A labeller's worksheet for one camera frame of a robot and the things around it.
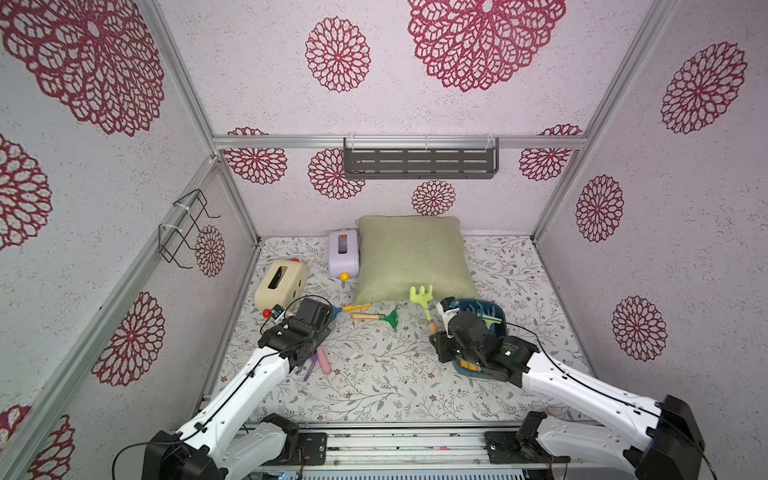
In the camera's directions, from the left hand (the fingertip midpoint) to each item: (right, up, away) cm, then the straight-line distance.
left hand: (317, 334), depth 82 cm
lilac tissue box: (+5, +23, +21) cm, 31 cm away
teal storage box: (+53, +1, +8) cm, 53 cm away
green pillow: (+23, +23, +18) cm, 37 cm away
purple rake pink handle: (0, -8, +5) cm, 10 cm away
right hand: (+31, 0, -4) cm, 31 cm away
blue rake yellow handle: (+48, +4, +10) cm, 50 cm away
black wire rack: (-34, +26, -9) cm, 43 cm away
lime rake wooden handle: (+29, +10, +1) cm, 31 cm away
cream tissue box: (-14, +13, +13) cm, 23 cm away
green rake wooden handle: (+21, +2, +15) cm, 26 cm away
